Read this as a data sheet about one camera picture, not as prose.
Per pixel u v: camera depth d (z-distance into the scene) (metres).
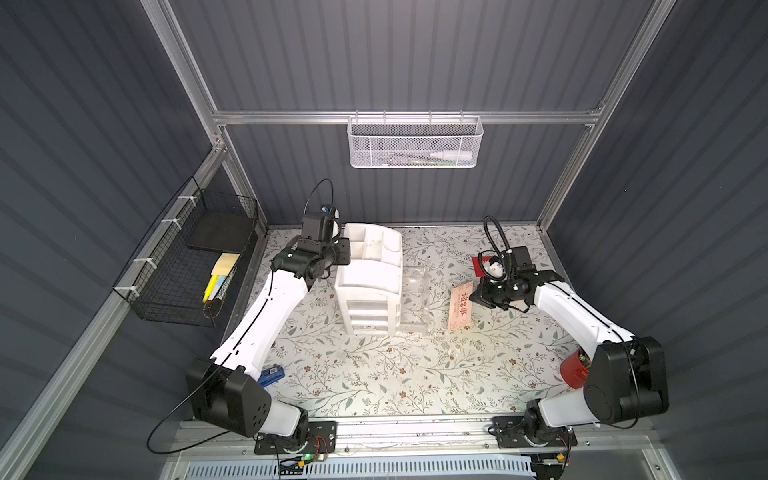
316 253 0.58
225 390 0.39
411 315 0.96
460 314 0.87
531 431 0.67
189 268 0.73
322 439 0.72
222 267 0.74
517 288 0.64
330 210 0.68
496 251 0.82
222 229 0.80
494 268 0.82
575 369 0.76
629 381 0.43
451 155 0.88
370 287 0.78
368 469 0.77
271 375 0.81
